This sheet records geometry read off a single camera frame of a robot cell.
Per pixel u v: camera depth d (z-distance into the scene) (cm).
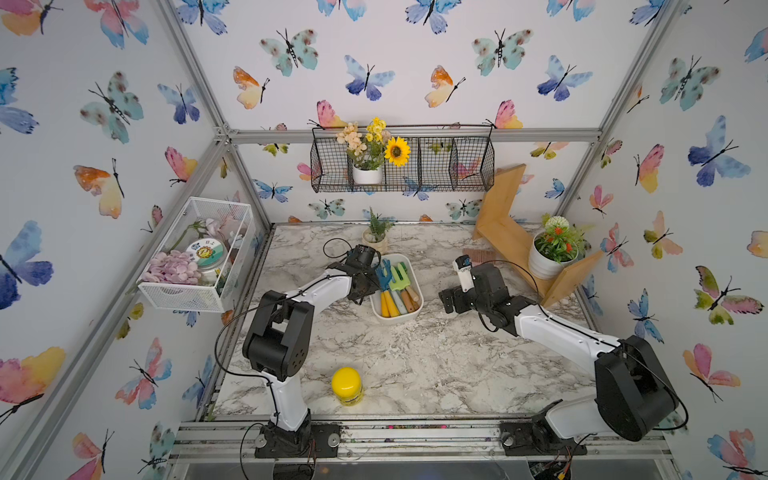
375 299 100
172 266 60
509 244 108
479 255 111
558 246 83
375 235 108
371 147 86
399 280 100
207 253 66
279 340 49
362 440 75
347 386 73
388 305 94
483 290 69
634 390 43
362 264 77
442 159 99
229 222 79
